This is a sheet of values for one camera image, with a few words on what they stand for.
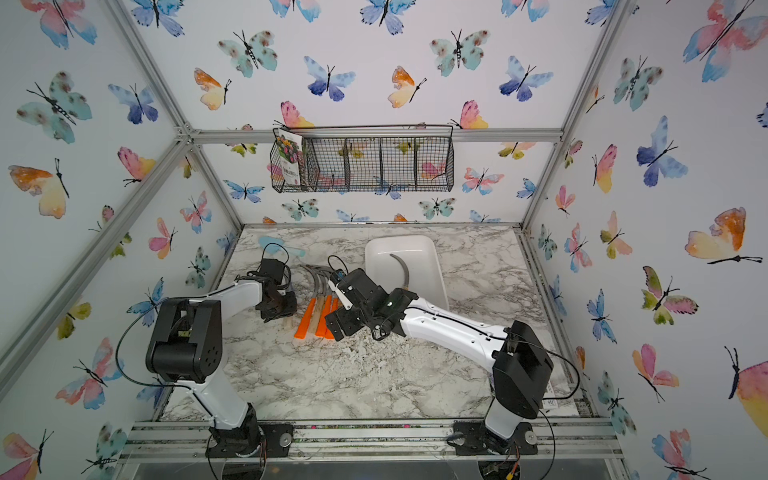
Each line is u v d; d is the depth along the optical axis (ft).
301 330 3.05
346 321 2.24
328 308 3.17
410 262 3.62
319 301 3.23
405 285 3.34
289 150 2.91
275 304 2.65
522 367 1.40
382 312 1.82
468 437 2.43
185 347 1.66
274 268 2.69
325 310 3.15
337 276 2.27
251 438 2.18
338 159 3.22
